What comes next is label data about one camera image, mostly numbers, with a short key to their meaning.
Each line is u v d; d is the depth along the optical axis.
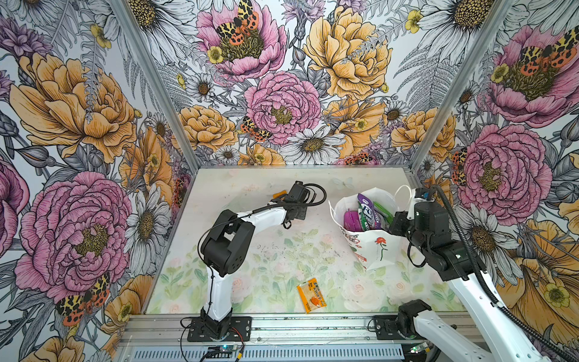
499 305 0.41
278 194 0.81
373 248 0.77
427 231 0.51
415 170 1.26
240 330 0.74
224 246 0.52
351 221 0.83
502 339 0.39
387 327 0.74
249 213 0.58
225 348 0.71
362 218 0.79
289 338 0.73
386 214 0.83
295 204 0.78
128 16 0.72
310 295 0.80
